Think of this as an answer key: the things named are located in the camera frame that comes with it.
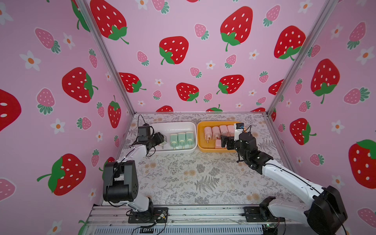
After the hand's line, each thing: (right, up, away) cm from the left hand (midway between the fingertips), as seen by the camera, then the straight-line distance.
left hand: (161, 136), depth 95 cm
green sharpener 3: (+19, -5, +3) cm, 20 cm away
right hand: (+45, +3, -13) cm, 47 cm away
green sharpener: (+9, -3, +1) cm, 9 cm away
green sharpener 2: (+14, -3, +1) cm, 14 cm away
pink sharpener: (+32, +2, +4) cm, 32 cm away
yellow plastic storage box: (+28, -7, +7) cm, 29 cm away
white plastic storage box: (+2, +6, +16) cm, 17 cm away
